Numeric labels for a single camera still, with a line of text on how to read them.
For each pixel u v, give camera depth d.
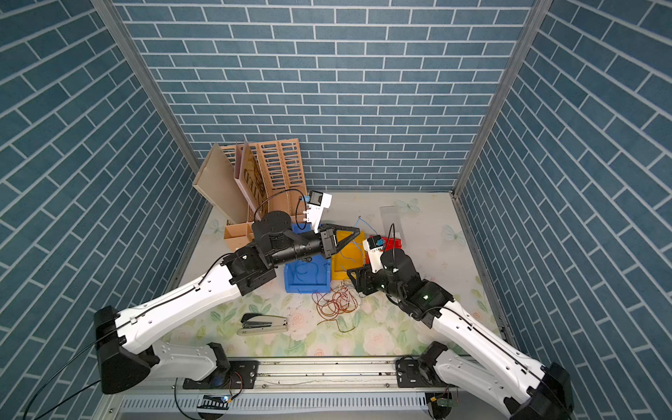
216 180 0.96
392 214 1.15
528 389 0.40
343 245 0.58
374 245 0.65
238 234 0.98
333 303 0.87
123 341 0.39
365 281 0.64
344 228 0.58
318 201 0.55
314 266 0.96
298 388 0.73
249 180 0.92
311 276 0.92
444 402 0.70
